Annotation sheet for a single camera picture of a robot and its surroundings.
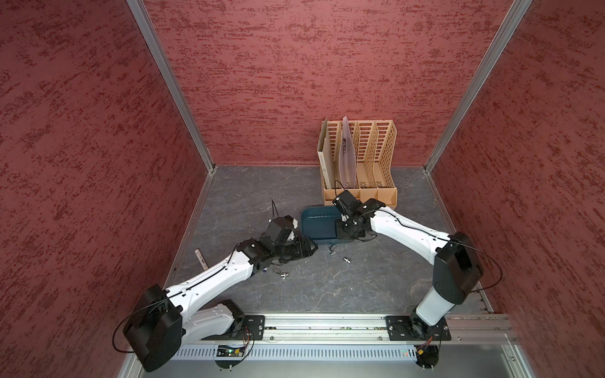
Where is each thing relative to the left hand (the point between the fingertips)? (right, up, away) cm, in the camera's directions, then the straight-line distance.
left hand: (308, 254), depth 79 cm
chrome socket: (+15, -5, +9) cm, 18 cm away
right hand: (+13, +4, +7) cm, 15 cm away
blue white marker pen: (-16, -7, +6) cm, 19 cm away
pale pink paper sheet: (+19, +39, +39) cm, 58 cm away
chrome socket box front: (+10, -1, +13) cm, 16 cm away
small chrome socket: (+10, -3, +11) cm, 15 cm away
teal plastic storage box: (+4, +8, +19) cm, 21 cm away
